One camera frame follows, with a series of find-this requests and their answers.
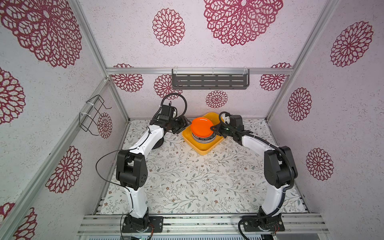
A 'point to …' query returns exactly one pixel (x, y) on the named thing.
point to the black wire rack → (88, 119)
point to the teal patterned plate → (204, 140)
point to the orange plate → (200, 127)
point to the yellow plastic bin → (203, 148)
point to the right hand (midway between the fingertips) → (210, 124)
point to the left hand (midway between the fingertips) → (188, 126)
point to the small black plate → (158, 143)
